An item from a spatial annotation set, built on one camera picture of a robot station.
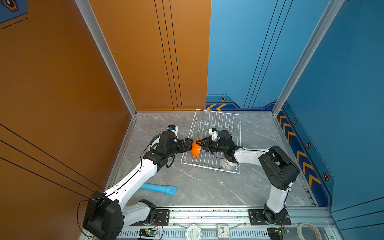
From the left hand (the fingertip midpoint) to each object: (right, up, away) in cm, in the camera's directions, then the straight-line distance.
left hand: (187, 140), depth 81 cm
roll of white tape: (+53, -41, -13) cm, 68 cm away
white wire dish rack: (+11, +12, +27) cm, 32 cm away
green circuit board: (-17, -43, -11) cm, 47 cm away
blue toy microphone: (-8, -27, -2) cm, 28 cm away
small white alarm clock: (+18, -41, -13) cm, 47 cm away
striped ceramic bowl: (+23, -15, +3) cm, 28 cm away
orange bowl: (+5, -6, +5) cm, 9 cm away
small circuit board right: (+44, -43, -12) cm, 62 cm away
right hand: (+4, -2, +5) cm, 7 cm away
